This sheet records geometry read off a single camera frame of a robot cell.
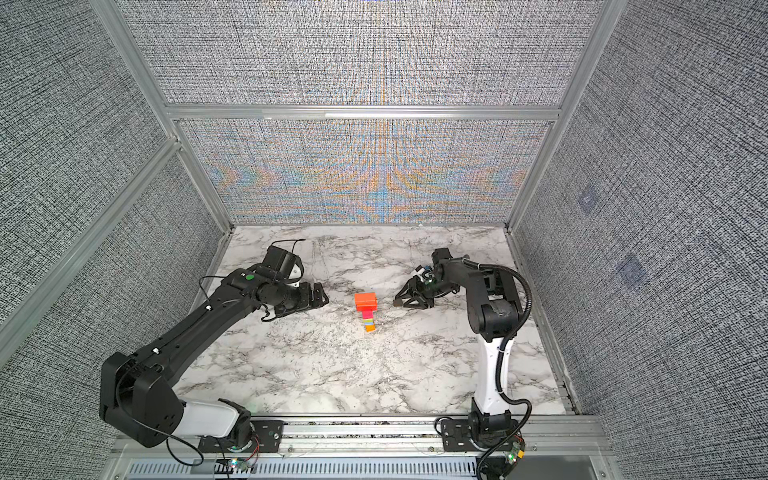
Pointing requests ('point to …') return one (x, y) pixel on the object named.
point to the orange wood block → (370, 328)
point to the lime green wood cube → (368, 321)
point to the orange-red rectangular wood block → (366, 301)
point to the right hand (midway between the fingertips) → (403, 301)
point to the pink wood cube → (367, 314)
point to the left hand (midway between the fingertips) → (316, 303)
